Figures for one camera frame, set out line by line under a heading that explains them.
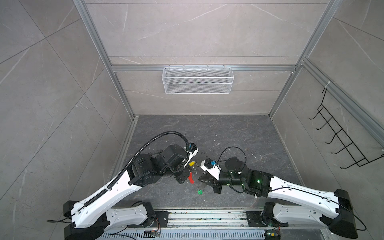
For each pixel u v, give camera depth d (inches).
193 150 21.1
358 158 23.9
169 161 17.3
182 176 20.8
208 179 23.4
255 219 29.1
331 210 15.9
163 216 29.3
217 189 22.9
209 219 29.4
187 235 27.6
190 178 26.4
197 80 39.5
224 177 22.5
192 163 24.4
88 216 14.5
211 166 21.8
